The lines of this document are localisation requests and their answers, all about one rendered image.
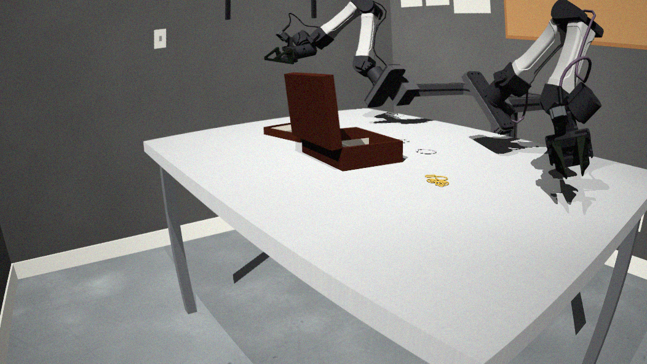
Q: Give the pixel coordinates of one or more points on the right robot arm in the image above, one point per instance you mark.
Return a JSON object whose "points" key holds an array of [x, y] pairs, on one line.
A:
{"points": [[363, 61]]}

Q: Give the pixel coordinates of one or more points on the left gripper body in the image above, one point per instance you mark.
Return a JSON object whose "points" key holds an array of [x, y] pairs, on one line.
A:
{"points": [[567, 136]]}

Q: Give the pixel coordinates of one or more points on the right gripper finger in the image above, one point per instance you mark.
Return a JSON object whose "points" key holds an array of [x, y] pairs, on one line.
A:
{"points": [[290, 56], [276, 50]]}

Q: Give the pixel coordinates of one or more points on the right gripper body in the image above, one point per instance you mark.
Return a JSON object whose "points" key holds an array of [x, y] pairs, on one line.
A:
{"points": [[298, 51]]}

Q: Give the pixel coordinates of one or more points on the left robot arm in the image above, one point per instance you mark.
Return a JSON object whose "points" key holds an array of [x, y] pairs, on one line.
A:
{"points": [[568, 28]]}

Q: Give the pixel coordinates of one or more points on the gold necklace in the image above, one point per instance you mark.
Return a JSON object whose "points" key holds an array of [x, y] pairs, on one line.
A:
{"points": [[436, 180]]}

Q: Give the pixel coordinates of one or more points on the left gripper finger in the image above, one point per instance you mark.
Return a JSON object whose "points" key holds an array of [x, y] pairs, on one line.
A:
{"points": [[558, 158], [583, 153]]}

